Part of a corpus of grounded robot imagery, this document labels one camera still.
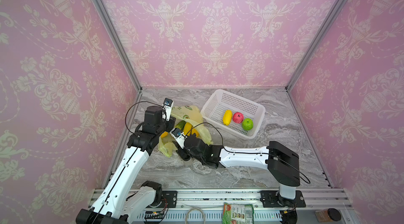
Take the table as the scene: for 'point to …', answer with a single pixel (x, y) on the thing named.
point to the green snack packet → (238, 213)
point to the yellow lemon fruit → (227, 117)
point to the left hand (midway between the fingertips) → (171, 115)
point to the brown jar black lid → (327, 215)
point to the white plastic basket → (233, 114)
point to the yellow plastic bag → (188, 113)
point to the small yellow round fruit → (165, 134)
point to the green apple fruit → (247, 124)
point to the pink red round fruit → (238, 118)
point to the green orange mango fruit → (180, 124)
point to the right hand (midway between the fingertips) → (176, 138)
